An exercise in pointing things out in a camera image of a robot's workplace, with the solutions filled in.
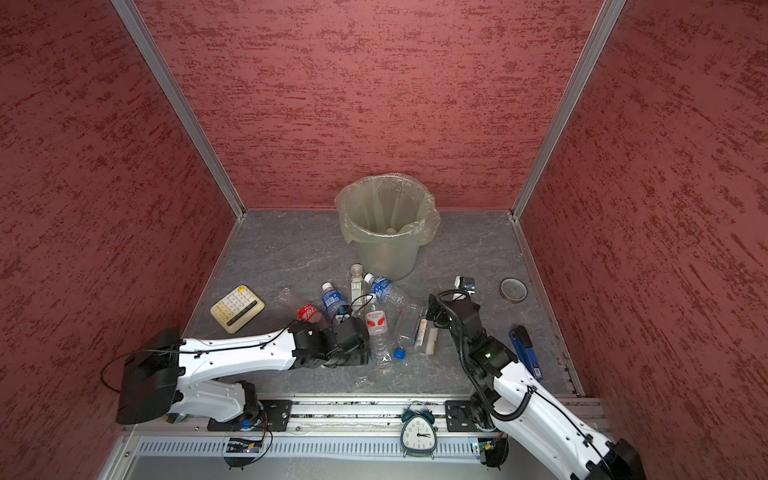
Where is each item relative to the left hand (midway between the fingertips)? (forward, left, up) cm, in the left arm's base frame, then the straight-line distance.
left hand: (358, 359), depth 79 cm
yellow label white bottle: (+8, -18, -1) cm, 19 cm away
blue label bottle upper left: (+18, +10, +1) cm, 20 cm away
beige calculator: (+16, +40, -4) cm, 43 cm away
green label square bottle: (+21, +2, 0) cm, 21 cm away
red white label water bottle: (+1, -7, 0) cm, 7 cm away
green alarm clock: (-16, -16, 0) cm, 23 cm away
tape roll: (+25, -50, -4) cm, 56 cm away
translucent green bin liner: (+48, -10, +12) cm, 50 cm away
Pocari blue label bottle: (+21, -7, +1) cm, 22 cm away
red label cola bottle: (+13, +15, +1) cm, 20 cm away
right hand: (+13, -23, +7) cm, 27 cm away
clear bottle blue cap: (+14, -14, -2) cm, 20 cm away
